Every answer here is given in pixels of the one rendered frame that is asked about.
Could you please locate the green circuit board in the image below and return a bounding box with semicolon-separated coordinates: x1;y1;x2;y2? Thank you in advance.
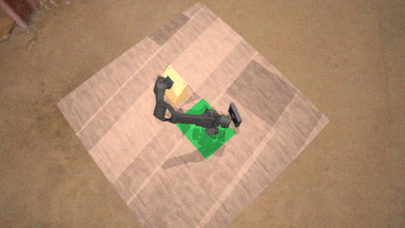
176;99;236;159

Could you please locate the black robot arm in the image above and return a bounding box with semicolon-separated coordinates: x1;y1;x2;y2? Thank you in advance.
153;75;232;135

